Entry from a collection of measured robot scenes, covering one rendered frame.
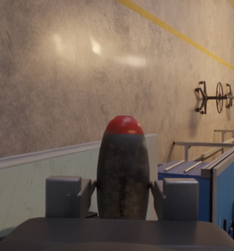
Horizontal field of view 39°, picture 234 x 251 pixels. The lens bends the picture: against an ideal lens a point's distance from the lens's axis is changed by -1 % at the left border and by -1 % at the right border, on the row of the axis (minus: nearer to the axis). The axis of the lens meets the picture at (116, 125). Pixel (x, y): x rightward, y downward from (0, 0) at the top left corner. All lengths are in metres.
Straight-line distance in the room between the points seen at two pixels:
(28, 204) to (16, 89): 1.43
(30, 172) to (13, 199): 0.04
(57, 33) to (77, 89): 0.38
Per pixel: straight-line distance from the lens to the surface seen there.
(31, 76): 1.89
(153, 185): 0.16
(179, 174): 1.77
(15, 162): 0.37
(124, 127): 0.16
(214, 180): 1.71
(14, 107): 1.78
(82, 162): 0.47
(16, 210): 0.38
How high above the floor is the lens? 1.26
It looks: 28 degrees down
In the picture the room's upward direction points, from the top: 91 degrees clockwise
